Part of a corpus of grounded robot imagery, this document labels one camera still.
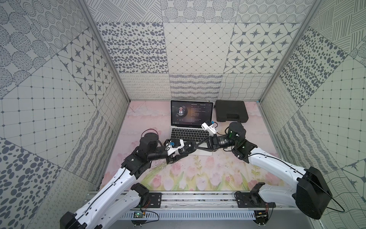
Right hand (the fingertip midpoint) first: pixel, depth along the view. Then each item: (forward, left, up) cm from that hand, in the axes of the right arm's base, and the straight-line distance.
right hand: (196, 148), depth 64 cm
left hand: (+3, +6, -2) cm, 7 cm away
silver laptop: (+33, +6, -20) cm, 39 cm away
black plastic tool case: (+42, -25, -22) cm, 54 cm away
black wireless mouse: (+2, +3, -1) cm, 4 cm away
